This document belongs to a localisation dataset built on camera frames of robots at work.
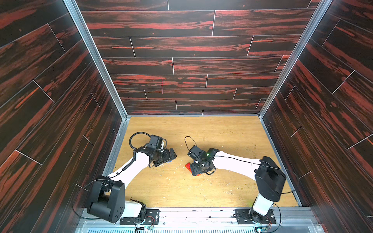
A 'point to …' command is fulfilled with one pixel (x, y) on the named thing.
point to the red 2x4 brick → (188, 165)
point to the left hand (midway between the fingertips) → (172, 157)
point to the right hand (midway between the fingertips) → (198, 167)
